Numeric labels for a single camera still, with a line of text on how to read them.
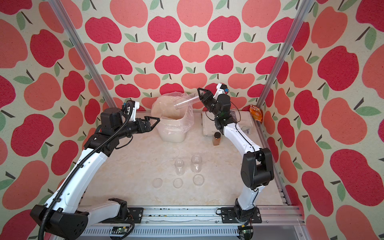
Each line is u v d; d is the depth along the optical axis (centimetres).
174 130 88
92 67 93
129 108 60
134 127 60
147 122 61
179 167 82
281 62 91
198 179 88
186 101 82
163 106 96
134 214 75
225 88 74
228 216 73
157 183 85
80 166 43
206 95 72
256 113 112
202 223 72
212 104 71
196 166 84
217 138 95
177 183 86
